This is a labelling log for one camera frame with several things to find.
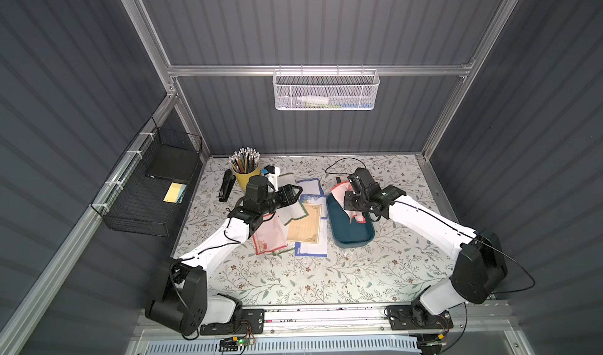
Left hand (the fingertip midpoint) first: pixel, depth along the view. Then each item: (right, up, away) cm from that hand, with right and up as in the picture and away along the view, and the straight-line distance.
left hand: (299, 190), depth 81 cm
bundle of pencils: (-23, +12, +17) cm, 31 cm away
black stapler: (-34, +3, +29) cm, 45 cm away
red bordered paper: (+14, -1, +6) cm, 16 cm away
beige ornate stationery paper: (+2, -16, +13) cm, 21 cm away
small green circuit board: (-21, -47, -9) cm, 52 cm away
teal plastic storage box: (+17, -17, +7) cm, 24 cm away
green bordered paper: (-8, +4, +32) cm, 34 cm away
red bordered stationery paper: (-12, -19, +13) cm, 26 cm away
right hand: (+17, -4, +4) cm, 18 cm away
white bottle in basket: (+5, +35, +12) cm, 38 cm away
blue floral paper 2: (+6, -5, +22) cm, 24 cm away
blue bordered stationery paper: (+5, 0, +28) cm, 29 cm away
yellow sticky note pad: (-40, -1, -6) cm, 40 cm away
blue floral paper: (+7, -23, +8) cm, 25 cm away
